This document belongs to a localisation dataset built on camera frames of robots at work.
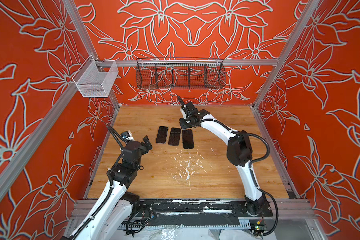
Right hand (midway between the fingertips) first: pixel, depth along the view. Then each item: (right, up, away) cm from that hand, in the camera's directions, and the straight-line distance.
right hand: (179, 123), depth 95 cm
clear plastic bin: (-54, +29, -2) cm, 61 cm away
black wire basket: (+1, +34, +3) cm, 34 cm away
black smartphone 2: (-3, -9, +3) cm, 10 cm away
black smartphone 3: (+6, -13, +4) cm, 14 cm away
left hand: (-21, -8, -18) cm, 29 cm away
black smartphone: (-12, -8, +3) cm, 14 cm away
